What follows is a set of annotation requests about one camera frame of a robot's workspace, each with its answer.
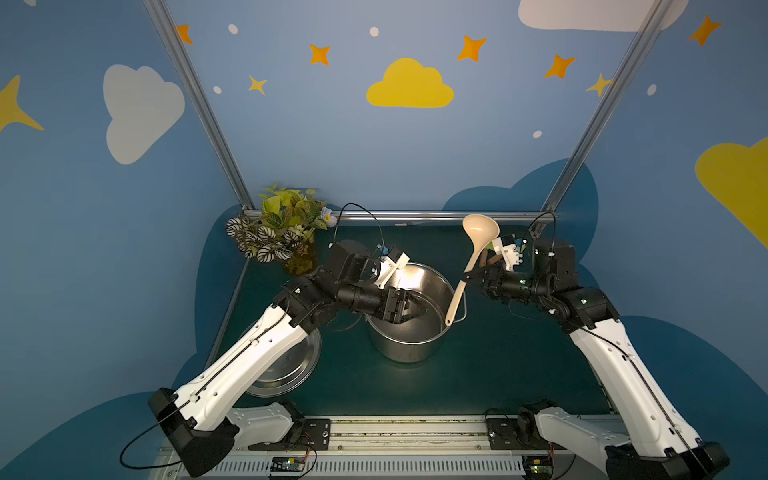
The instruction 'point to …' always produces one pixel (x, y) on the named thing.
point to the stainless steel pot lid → (290, 369)
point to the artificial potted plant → (283, 228)
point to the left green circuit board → (287, 464)
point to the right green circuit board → (540, 466)
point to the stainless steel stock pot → (418, 338)
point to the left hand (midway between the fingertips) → (417, 303)
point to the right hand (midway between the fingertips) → (466, 275)
